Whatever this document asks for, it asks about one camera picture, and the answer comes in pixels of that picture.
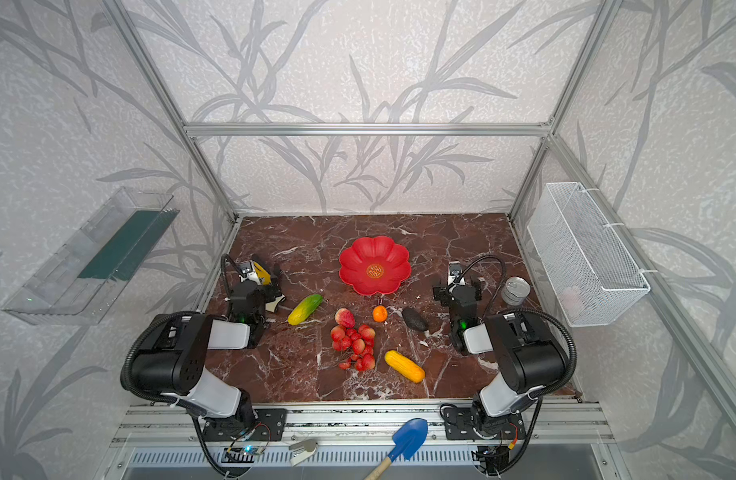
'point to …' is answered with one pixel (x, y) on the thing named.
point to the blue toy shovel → (408, 439)
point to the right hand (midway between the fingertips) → (458, 268)
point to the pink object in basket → (572, 301)
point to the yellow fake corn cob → (404, 366)
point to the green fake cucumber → (303, 309)
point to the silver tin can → (515, 290)
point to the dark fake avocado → (414, 319)
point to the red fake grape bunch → (358, 343)
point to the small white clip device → (302, 450)
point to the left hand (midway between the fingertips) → (262, 267)
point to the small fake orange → (380, 314)
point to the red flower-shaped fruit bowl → (374, 265)
